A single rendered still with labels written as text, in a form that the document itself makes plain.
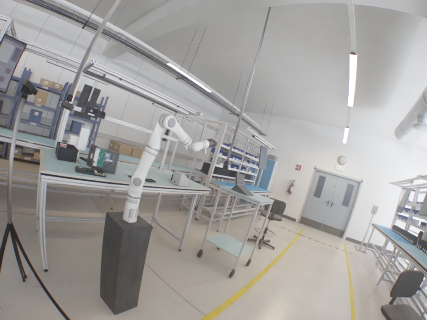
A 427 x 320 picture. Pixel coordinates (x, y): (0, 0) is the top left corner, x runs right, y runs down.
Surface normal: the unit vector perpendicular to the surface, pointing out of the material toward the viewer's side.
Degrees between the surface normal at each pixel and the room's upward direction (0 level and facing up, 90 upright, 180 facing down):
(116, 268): 90
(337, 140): 90
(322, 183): 90
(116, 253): 90
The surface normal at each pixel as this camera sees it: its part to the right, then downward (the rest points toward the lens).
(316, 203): -0.58, -0.16
